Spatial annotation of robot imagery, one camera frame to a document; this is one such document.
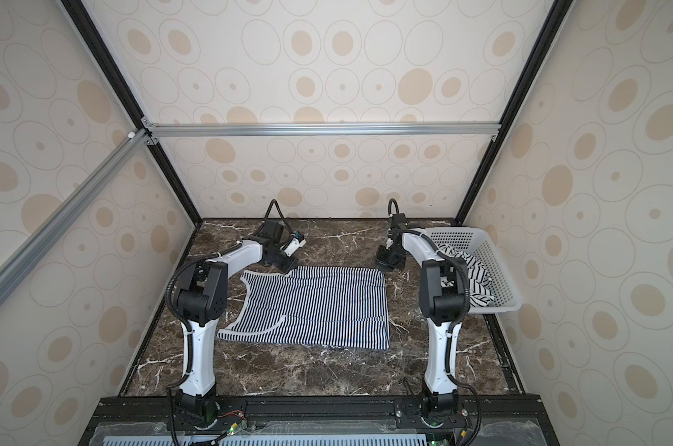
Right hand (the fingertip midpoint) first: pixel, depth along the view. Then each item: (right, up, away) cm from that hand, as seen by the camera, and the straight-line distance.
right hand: (391, 266), depth 100 cm
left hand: (-32, +2, +3) cm, 32 cm away
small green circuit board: (-46, -39, -29) cm, 67 cm away
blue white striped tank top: (-23, -13, -6) cm, 27 cm away
